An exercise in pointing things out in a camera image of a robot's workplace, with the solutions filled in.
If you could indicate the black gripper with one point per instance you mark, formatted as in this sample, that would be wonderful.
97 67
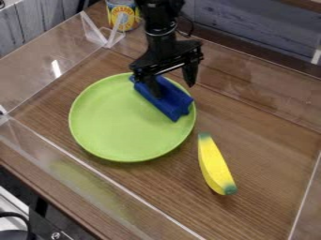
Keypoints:
185 56

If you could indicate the blue star-shaped block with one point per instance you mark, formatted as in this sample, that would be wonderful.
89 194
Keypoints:
176 100

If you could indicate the green plate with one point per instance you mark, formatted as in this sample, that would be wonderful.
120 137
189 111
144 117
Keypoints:
117 125

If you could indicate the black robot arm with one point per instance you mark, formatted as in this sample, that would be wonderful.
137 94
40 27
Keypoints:
160 14

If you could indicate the yellow labelled can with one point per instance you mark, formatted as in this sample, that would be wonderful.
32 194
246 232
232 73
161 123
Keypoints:
124 11

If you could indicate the yellow toy banana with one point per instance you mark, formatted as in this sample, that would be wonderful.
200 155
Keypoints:
215 167

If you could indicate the clear acrylic enclosure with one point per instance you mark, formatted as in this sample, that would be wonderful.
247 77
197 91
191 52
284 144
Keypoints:
259 107

